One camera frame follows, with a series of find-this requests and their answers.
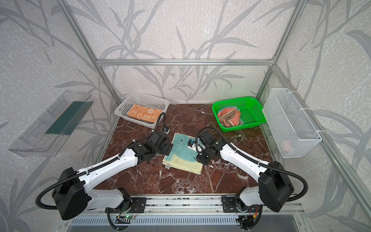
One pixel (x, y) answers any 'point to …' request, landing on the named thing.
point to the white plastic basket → (150, 100)
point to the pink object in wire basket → (286, 145)
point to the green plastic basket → (251, 113)
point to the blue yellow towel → (182, 157)
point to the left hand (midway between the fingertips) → (166, 138)
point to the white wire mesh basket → (293, 132)
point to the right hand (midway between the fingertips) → (200, 152)
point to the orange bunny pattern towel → (145, 113)
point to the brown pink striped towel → (230, 117)
